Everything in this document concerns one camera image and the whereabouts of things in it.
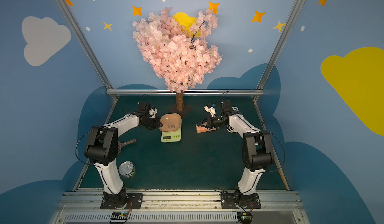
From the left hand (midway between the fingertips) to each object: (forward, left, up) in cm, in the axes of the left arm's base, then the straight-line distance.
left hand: (162, 122), depth 98 cm
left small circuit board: (-51, +15, -9) cm, 54 cm away
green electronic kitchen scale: (-8, -9, -3) cm, 12 cm away
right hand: (-5, -26, +8) cm, 27 cm away
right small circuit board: (-50, -48, -8) cm, 70 cm away
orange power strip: (-2, -25, -4) cm, 25 cm away
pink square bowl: (+2, -5, -2) cm, 6 cm away
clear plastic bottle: (-31, +15, -1) cm, 34 cm away
